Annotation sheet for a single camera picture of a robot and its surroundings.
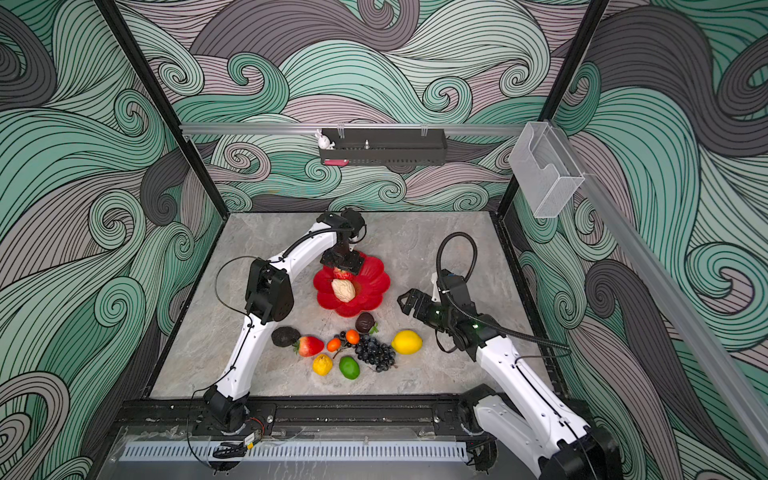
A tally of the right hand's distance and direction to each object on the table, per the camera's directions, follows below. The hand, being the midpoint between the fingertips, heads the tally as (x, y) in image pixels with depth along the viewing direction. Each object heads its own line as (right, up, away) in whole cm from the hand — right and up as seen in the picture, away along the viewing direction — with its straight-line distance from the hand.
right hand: (409, 305), depth 79 cm
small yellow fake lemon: (-23, -16, 0) cm, 28 cm away
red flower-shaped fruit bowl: (-11, +3, +19) cm, 22 cm away
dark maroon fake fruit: (-12, -7, +7) cm, 16 cm away
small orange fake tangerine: (-21, -12, +4) cm, 25 cm away
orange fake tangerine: (-16, -9, +2) cm, 18 cm away
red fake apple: (-20, +6, +16) cm, 27 cm away
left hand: (-19, +9, +19) cm, 28 cm away
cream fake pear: (-19, +2, +13) cm, 23 cm away
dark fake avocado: (-35, -10, +4) cm, 37 cm away
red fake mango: (-28, -12, +3) cm, 31 cm away
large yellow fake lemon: (0, -12, +4) cm, 12 cm away
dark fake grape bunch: (-11, -13, +3) cm, 17 cm away
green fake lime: (-16, -17, -1) cm, 23 cm away
